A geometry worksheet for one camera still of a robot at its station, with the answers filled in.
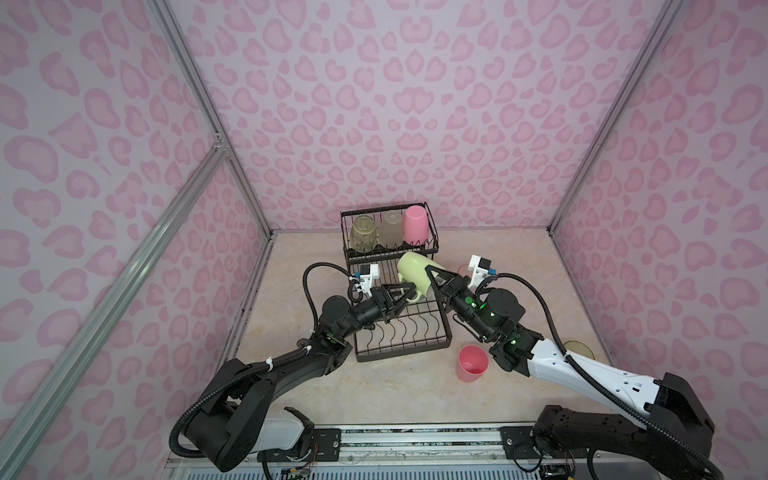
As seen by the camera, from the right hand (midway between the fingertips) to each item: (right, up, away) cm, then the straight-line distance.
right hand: (424, 268), depth 66 cm
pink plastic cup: (-1, +11, +18) cm, 21 cm away
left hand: (-1, -5, +2) cm, 6 cm away
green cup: (+44, -22, +15) cm, 51 cm away
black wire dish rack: (+2, -18, +27) cm, 33 cm away
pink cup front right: (+15, -28, +19) cm, 37 cm away
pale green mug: (-2, -1, +7) cm, 7 cm away
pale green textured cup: (-8, +11, +20) cm, 24 cm away
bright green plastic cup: (-15, +8, +16) cm, 24 cm away
